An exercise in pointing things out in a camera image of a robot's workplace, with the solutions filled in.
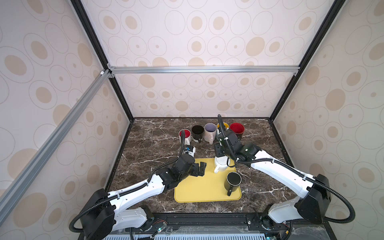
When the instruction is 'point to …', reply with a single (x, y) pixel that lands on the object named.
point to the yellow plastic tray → (209, 187)
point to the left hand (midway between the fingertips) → (203, 163)
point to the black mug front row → (233, 180)
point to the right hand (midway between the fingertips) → (218, 145)
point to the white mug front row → (187, 136)
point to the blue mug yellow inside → (226, 125)
